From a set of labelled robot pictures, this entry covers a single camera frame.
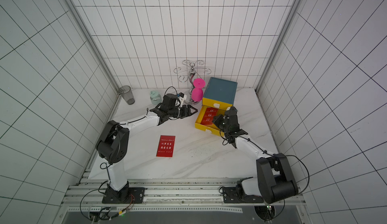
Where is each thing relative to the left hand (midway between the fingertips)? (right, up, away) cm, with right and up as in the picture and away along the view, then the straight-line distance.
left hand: (193, 113), depth 88 cm
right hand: (+13, 0, +1) cm, 13 cm away
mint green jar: (-28, +10, +18) cm, 35 cm away
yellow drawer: (+11, -8, -5) cm, 14 cm away
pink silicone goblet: (+2, +13, +4) cm, 14 cm away
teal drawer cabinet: (+15, +10, 0) cm, 18 cm away
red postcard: (+9, -3, +3) cm, 10 cm away
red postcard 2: (-17, -20, +2) cm, 26 cm away
